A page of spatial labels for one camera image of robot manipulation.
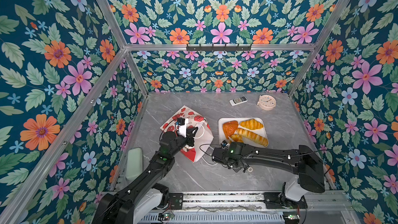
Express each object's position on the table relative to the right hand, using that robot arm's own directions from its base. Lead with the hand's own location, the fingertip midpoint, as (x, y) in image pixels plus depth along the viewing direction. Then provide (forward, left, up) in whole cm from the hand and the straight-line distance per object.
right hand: (240, 160), depth 79 cm
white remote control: (+48, -6, -7) cm, 48 cm away
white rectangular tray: (+17, +8, -8) cm, 20 cm away
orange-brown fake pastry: (+22, +3, -4) cm, 22 cm away
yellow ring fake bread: (+15, 0, -3) cm, 15 cm away
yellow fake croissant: (+24, -10, -3) cm, 27 cm away
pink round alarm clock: (+45, -26, -5) cm, 52 cm away
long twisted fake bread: (+16, -11, -5) cm, 20 cm away
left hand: (+13, +21, +14) cm, 28 cm away
